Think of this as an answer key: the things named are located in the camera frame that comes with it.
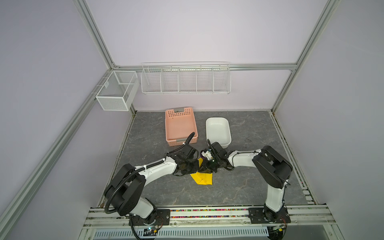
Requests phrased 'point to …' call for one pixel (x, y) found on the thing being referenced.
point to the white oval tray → (218, 130)
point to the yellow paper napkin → (202, 178)
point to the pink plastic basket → (180, 124)
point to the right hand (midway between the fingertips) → (198, 172)
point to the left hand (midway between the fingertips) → (198, 171)
